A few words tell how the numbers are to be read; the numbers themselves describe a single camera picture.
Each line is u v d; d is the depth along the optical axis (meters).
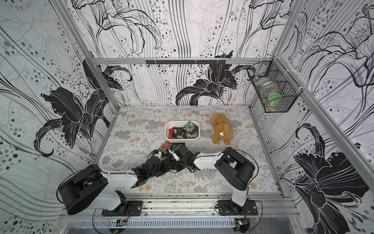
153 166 0.69
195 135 0.98
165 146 0.94
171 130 1.01
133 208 0.73
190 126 1.00
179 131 0.99
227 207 0.71
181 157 0.71
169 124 1.02
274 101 0.80
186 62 0.90
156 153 0.82
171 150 0.80
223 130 0.88
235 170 0.47
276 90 0.80
